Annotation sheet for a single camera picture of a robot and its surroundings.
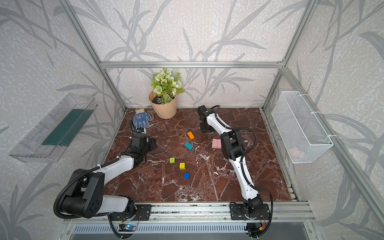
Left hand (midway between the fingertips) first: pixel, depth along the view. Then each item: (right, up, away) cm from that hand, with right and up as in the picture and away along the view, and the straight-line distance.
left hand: (154, 135), depth 93 cm
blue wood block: (+21, -22, -8) cm, 32 cm away
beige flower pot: (+4, +16, +13) cm, 21 cm away
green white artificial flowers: (+6, +32, +5) cm, 33 cm away
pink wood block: (+41, -6, +3) cm, 42 cm away
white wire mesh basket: (+72, +2, -32) cm, 79 cm away
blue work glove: (-18, +10, +22) cm, 31 cm away
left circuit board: (-6, -42, -22) cm, 48 cm away
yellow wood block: (+18, -17, -5) cm, 26 cm away
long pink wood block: (+38, -6, +6) cm, 39 cm away
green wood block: (+12, -15, -1) cm, 19 cm away
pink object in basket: (+76, -6, -20) cm, 79 cm away
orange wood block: (+22, -1, +11) cm, 25 cm away
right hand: (+34, +5, +15) cm, 37 cm away
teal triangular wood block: (+21, -7, +5) cm, 23 cm away
